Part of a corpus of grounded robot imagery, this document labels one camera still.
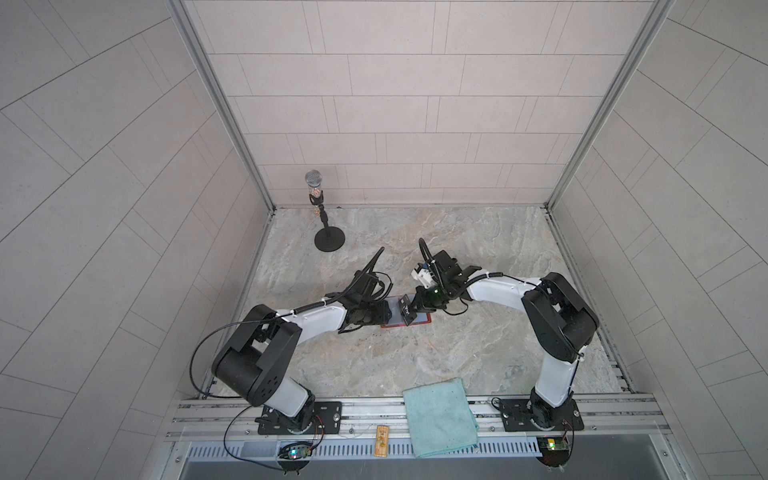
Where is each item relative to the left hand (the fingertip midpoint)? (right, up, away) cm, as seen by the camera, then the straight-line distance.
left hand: (395, 311), depth 89 cm
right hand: (+4, +1, -2) cm, 5 cm away
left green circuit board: (-21, -24, -25) cm, 40 cm away
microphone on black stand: (-24, +22, +16) cm, 36 cm away
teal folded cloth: (+11, -20, -18) cm, 29 cm away
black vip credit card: (+4, +1, -3) cm, 5 cm away
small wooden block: (-3, -23, -22) cm, 32 cm away
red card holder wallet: (0, -2, -2) cm, 3 cm away
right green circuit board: (+37, -26, -21) cm, 50 cm away
